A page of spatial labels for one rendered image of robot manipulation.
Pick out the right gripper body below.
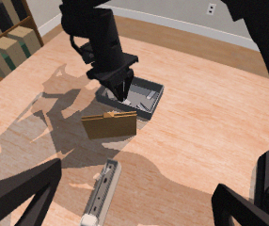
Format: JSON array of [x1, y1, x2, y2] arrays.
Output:
[[80, 37, 138, 89]]

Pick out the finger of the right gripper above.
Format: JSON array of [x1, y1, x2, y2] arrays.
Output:
[[123, 73, 135, 99], [110, 81, 123, 102]]

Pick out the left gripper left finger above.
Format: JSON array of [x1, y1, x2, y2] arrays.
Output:
[[0, 158, 62, 226]]

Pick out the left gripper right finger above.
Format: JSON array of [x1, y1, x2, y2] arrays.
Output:
[[211, 184, 269, 226]]

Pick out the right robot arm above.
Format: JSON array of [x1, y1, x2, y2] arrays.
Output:
[[59, 0, 269, 214]]

